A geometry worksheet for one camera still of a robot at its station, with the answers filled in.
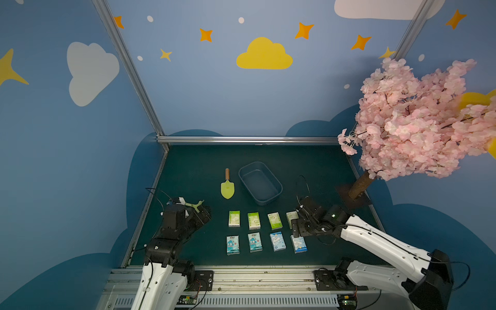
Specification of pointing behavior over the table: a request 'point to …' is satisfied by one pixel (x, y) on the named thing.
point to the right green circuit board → (347, 301)
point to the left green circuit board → (186, 299)
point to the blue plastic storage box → (260, 183)
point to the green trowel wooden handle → (227, 188)
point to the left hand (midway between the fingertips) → (203, 210)
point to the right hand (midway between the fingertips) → (304, 224)
